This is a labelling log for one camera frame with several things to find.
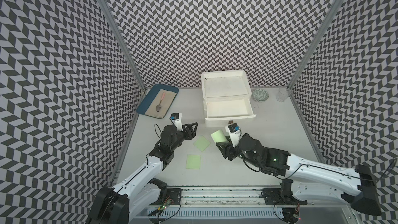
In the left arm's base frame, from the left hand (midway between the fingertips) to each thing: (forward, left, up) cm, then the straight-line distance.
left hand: (194, 125), depth 82 cm
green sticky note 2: (-4, -4, -13) cm, 15 cm away
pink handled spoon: (+22, +26, -12) cm, 36 cm away
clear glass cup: (+33, -63, -11) cm, 72 cm away
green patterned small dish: (+32, -46, -12) cm, 57 cm away
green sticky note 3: (-14, +1, -15) cm, 21 cm away
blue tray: (+25, +37, -14) cm, 47 cm away
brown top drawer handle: (-1, -19, +5) cm, 20 cm away
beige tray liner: (+26, +22, -13) cm, 37 cm away
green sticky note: (-10, -13, +7) cm, 18 cm away
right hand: (-12, -14, +4) cm, 19 cm away
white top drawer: (+9, -19, +1) cm, 21 cm away
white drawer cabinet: (+21, -18, +9) cm, 29 cm away
